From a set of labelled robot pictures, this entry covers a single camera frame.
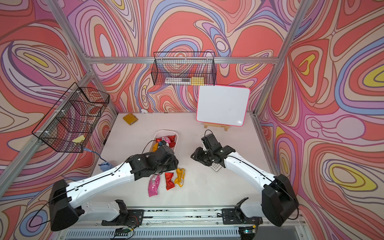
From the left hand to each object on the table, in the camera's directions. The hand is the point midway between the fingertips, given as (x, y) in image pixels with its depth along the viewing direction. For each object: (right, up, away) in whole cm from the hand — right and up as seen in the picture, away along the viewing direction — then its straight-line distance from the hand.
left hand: (178, 163), depth 76 cm
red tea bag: (-5, -13, +6) cm, 15 cm away
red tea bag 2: (-6, +9, +22) cm, 25 cm away
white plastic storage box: (-16, +14, +25) cm, 33 cm away
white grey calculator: (+21, -6, +14) cm, 26 cm away
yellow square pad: (-42, +25, +40) cm, 63 cm away
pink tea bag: (-15, -13, +6) cm, 21 cm away
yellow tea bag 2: (-17, +6, +20) cm, 27 cm away
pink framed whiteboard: (+28, +34, +26) cm, 51 cm away
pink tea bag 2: (-10, +10, +20) cm, 25 cm away
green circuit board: (-26, -31, -5) cm, 41 cm away
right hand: (+8, 0, +5) cm, 10 cm away
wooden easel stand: (+31, +19, +29) cm, 46 cm away
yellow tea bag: (0, -8, +7) cm, 11 cm away
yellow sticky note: (-48, +13, -4) cm, 50 cm away
